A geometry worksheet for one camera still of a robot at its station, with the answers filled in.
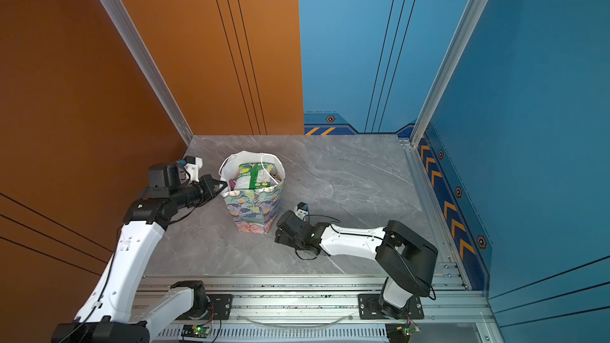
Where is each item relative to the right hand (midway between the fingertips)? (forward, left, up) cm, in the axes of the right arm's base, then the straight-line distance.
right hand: (279, 237), depth 83 cm
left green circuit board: (-26, +24, -6) cm, 36 cm away
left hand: (+10, +15, +20) cm, 27 cm away
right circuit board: (-27, -37, -7) cm, 47 cm away
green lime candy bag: (+15, +8, +17) cm, 24 cm away
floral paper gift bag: (+5, +7, +11) cm, 14 cm away
